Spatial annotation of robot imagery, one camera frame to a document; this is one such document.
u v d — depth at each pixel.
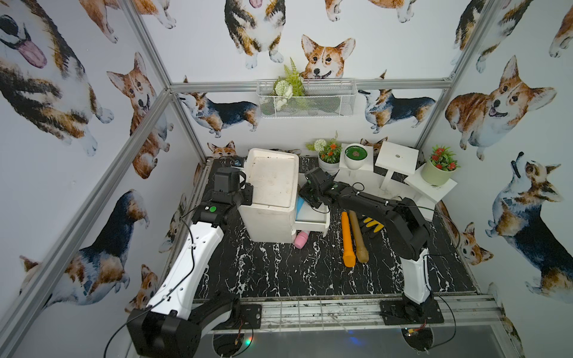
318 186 0.73
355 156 0.91
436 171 0.84
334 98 0.92
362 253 0.85
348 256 0.84
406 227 0.52
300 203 0.89
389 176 0.98
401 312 0.69
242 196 0.65
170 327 0.36
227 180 0.55
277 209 0.72
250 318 0.73
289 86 0.82
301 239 0.88
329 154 1.03
